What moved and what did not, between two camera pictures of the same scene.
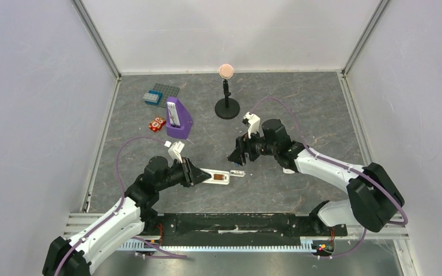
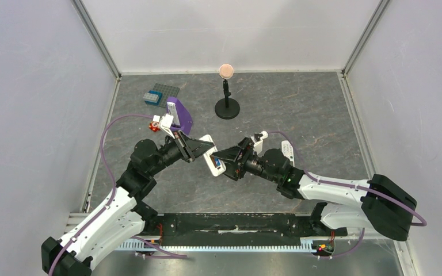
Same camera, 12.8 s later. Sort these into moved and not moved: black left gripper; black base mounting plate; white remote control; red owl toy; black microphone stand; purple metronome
Moved: white remote control; black left gripper
Not moved: black base mounting plate; red owl toy; purple metronome; black microphone stand
